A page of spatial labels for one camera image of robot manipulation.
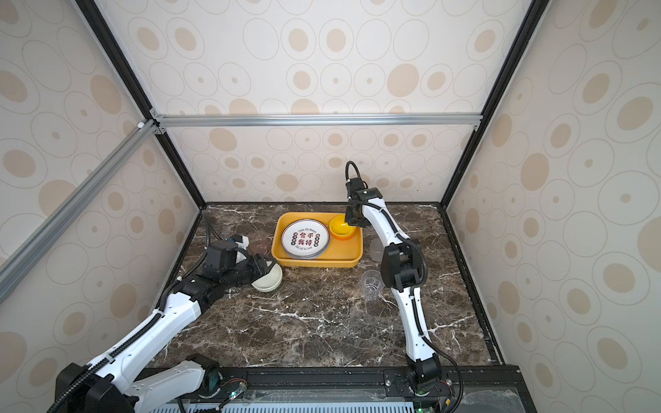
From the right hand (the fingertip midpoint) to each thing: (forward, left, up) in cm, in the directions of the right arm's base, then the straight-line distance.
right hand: (355, 220), depth 103 cm
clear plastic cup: (-24, -5, -7) cm, 26 cm away
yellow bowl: (0, +6, -5) cm, 8 cm away
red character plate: (-5, +21, -6) cm, 22 cm away
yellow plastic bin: (-10, +6, -9) cm, 14 cm away
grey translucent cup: (-11, -8, -6) cm, 14 cm away
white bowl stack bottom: (-25, +31, -3) cm, 40 cm away
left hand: (-26, +25, +11) cm, 37 cm away
